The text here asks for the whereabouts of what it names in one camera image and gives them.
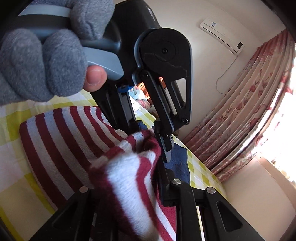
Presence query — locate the carved wooden headboard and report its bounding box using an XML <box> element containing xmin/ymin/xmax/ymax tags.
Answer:
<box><xmin>137</xmin><ymin>77</ymin><xmax>166</xmax><ymax>98</ymax></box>

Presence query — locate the white wall air conditioner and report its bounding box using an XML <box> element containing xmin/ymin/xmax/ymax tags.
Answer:
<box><xmin>200</xmin><ymin>18</ymin><xmax>244</xmax><ymax>56</ymax></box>

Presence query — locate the red white striped sweater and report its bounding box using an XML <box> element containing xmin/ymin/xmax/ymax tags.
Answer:
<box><xmin>20</xmin><ymin>106</ymin><xmax>177</xmax><ymax>240</ymax></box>

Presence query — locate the pink floral curtain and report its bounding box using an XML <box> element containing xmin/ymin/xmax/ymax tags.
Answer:
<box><xmin>183</xmin><ymin>30</ymin><xmax>295</xmax><ymax>182</ymax></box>

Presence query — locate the thin wall cable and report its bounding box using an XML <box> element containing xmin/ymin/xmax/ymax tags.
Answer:
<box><xmin>215</xmin><ymin>55</ymin><xmax>239</xmax><ymax>95</ymax></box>

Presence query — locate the yellow checked bed sheet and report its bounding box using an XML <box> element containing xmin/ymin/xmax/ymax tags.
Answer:
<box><xmin>1</xmin><ymin>90</ymin><xmax>226</xmax><ymax>240</ymax></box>

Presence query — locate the grey gloved left hand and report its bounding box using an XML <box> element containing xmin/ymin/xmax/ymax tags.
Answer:
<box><xmin>1</xmin><ymin>1</ymin><xmax>115</xmax><ymax>105</ymax></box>

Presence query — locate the blue floral folded quilt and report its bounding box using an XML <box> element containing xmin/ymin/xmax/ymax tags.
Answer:
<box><xmin>128</xmin><ymin>86</ymin><xmax>152</xmax><ymax>110</ymax></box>

